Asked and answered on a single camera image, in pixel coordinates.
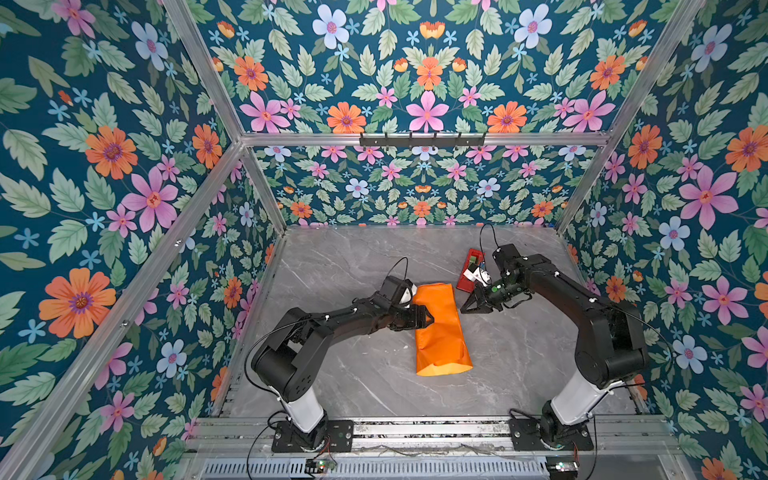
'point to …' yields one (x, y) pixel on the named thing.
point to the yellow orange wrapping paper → (441, 346)
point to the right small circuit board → (562, 467)
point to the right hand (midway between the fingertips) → (463, 308)
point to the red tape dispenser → (473, 257)
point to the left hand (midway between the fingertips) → (430, 318)
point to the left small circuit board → (320, 465)
